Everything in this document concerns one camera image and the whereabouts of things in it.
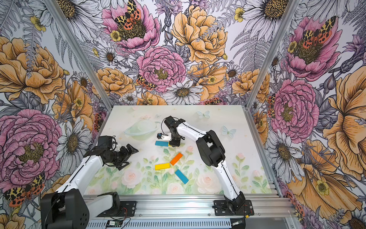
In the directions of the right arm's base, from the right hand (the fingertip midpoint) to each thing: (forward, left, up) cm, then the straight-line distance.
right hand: (176, 143), depth 99 cm
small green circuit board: (-43, +29, 0) cm, 52 cm away
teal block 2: (-22, -4, -1) cm, 22 cm away
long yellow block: (-15, +8, -1) cm, 17 cm away
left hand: (-14, +24, +7) cm, 28 cm away
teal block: (+1, +10, 0) cm, 10 cm away
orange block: (-11, 0, 0) cm, 11 cm away
